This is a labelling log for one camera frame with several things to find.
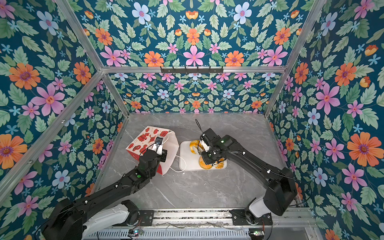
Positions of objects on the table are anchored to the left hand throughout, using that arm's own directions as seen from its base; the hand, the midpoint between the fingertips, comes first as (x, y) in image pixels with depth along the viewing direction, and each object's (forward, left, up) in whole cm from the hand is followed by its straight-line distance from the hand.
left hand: (162, 140), depth 79 cm
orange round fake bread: (-7, -21, -17) cm, 28 cm away
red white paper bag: (+6, +13, -10) cm, 18 cm away
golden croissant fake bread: (+4, -17, -11) cm, 21 cm away
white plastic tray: (-2, -13, -22) cm, 26 cm away
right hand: (-9, -23, -6) cm, 26 cm away
